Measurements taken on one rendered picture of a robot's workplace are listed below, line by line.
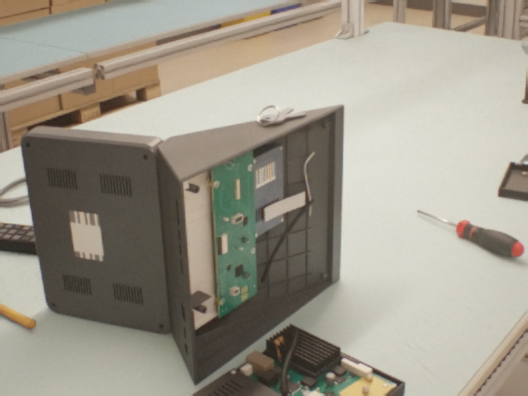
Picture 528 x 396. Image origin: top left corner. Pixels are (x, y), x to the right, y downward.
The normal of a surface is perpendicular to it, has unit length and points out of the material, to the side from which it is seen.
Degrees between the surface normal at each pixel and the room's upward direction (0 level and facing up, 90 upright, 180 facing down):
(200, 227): 90
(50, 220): 90
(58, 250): 90
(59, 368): 0
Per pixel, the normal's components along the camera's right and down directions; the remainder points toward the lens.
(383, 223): -0.03, -0.91
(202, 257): 0.78, 0.24
